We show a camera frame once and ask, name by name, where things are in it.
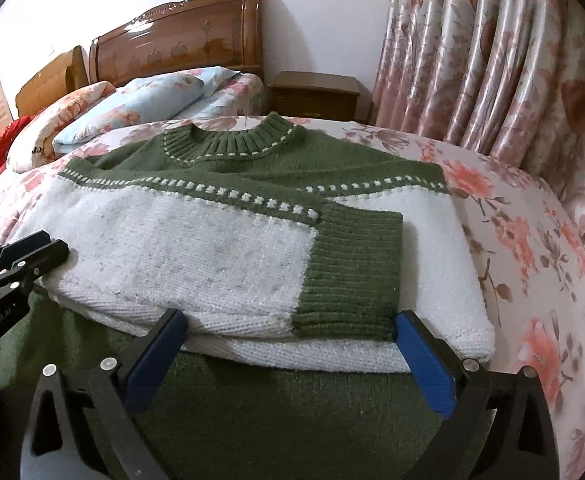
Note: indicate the pink floral curtain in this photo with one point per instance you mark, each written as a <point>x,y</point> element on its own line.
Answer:
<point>503,78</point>

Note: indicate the green and white knit sweater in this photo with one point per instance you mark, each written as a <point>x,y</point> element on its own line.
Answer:
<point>290,253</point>

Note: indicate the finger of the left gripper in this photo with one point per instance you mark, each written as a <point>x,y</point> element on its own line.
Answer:
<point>27,242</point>
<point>41,261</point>

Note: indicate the dark wooden nightstand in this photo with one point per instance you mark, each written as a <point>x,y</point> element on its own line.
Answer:
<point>318,95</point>

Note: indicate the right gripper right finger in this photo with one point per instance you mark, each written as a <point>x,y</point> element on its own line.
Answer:
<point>454,388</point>

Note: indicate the pink floral bed quilt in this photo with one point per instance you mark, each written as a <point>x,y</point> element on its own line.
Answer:
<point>522,239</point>

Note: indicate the plain wooden headboard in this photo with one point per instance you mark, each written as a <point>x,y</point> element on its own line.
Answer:
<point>59,77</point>

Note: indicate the carved wooden headboard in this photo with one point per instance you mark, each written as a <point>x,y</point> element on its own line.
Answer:
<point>180,36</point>

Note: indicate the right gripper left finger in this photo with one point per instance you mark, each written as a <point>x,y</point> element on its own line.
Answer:
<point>127,385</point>

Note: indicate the light blue floral pillow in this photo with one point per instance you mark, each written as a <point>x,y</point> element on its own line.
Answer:
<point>150,99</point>

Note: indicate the orange floral pillow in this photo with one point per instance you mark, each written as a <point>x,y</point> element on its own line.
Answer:
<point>33,146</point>

